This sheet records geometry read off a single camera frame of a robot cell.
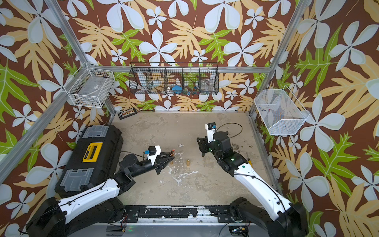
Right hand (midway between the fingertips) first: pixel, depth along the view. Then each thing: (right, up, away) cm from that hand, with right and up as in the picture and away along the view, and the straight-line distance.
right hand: (200, 137), depth 78 cm
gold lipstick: (-6, -16, +12) cm, 21 cm away
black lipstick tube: (-14, -6, -11) cm, 19 cm away
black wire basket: (-10, +37, +14) cm, 40 cm away
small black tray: (-60, +15, +40) cm, 74 cm away
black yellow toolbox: (-56, -11, -2) cm, 57 cm away
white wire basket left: (-63, +29, +6) cm, 70 cm away
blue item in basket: (-14, +30, +17) cm, 37 cm away
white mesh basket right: (+47, +14, +7) cm, 50 cm away
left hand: (-14, -7, -8) cm, 17 cm away
